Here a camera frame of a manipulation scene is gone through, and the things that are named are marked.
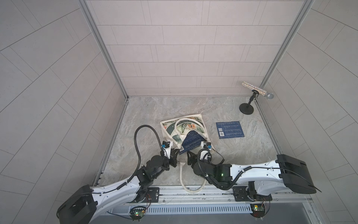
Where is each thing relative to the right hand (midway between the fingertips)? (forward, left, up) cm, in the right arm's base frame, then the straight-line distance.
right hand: (190, 155), depth 77 cm
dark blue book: (+20, -29, -8) cm, 36 cm away
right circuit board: (-26, -32, -10) cm, 42 cm away
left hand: (+3, +4, +2) cm, 6 cm away
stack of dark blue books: (+11, -3, -3) cm, 11 cm away
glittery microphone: (+29, -52, +14) cm, 61 cm away
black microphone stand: (+38, -47, -8) cm, 61 cm away
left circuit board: (-24, +27, -5) cm, 36 cm away
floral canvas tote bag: (+10, +7, +12) cm, 17 cm away
